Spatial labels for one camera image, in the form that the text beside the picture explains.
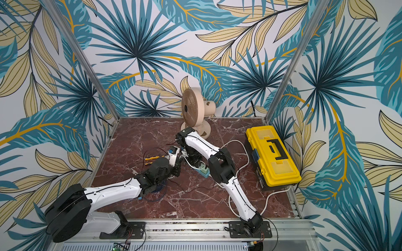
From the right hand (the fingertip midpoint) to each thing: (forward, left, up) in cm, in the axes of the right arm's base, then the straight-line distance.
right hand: (199, 164), depth 92 cm
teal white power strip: (-6, -3, -1) cm, 7 cm away
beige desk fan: (+19, +1, +26) cm, 32 cm away
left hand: (-2, +9, +9) cm, 13 cm away
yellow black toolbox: (-9, -36, +14) cm, 39 cm away
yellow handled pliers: (+6, +32, -3) cm, 33 cm away
